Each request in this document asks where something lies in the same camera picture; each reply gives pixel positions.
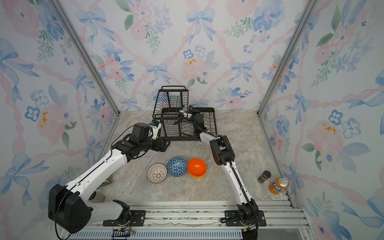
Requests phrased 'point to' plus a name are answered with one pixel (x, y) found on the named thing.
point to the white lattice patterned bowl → (157, 173)
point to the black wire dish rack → (176, 119)
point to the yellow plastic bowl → (197, 177)
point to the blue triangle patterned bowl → (176, 166)
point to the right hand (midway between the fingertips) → (192, 103)
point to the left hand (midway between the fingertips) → (163, 139)
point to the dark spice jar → (265, 175)
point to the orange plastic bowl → (196, 167)
